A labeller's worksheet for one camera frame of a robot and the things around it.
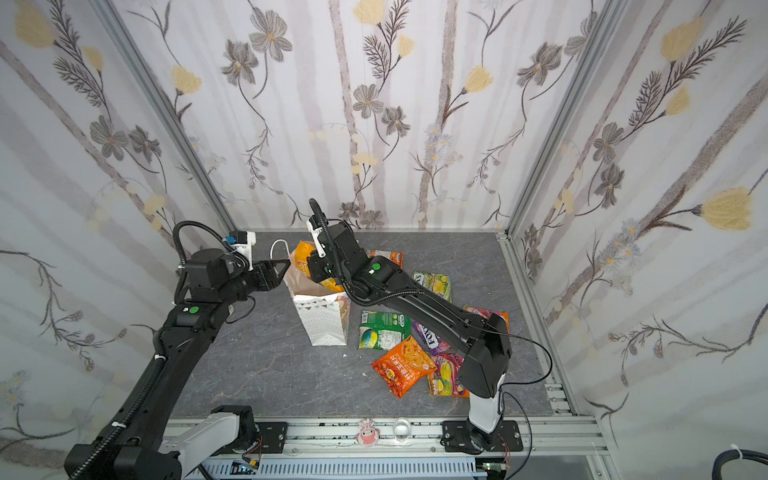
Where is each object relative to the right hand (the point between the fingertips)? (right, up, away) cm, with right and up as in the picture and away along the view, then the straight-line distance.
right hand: (305, 243), depth 69 cm
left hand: (-8, -2, +4) cm, 9 cm away
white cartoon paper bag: (+3, -17, +7) cm, 19 cm away
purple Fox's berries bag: (+33, -29, +19) cm, 48 cm away
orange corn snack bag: (+24, -34, +15) cm, 44 cm away
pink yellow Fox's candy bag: (+35, -37, +11) cm, 52 cm away
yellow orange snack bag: (-3, -2, +8) cm, 8 cm away
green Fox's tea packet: (+17, -26, +21) cm, 38 cm away
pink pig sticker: (+15, -47, +3) cm, 49 cm away
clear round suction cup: (+23, -48, +7) cm, 54 cm away
